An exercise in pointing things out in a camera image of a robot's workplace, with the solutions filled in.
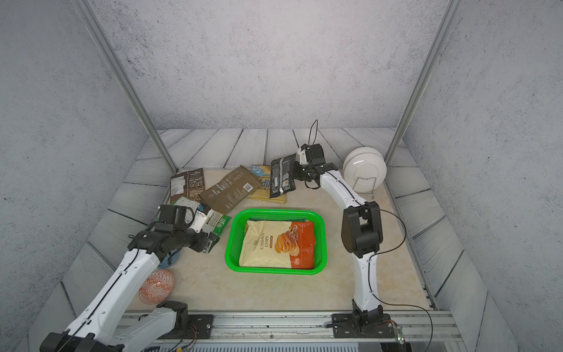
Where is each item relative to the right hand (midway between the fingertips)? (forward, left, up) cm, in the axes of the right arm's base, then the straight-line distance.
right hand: (287, 170), depth 94 cm
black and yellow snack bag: (0, +3, -6) cm, 6 cm away
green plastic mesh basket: (-24, +21, -10) cm, 34 cm away
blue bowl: (-46, +29, +14) cm, 56 cm away
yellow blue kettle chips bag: (+13, +14, -16) cm, 25 cm away
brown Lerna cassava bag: (+2, +29, -16) cm, 33 cm away
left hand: (-28, +27, -4) cm, 39 cm away
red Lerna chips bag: (-28, +3, -12) cm, 31 cm away
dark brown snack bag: (+8, +51, -17) cm, 55 cm away
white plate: (+7, -35, -6) cm, 36 cm away
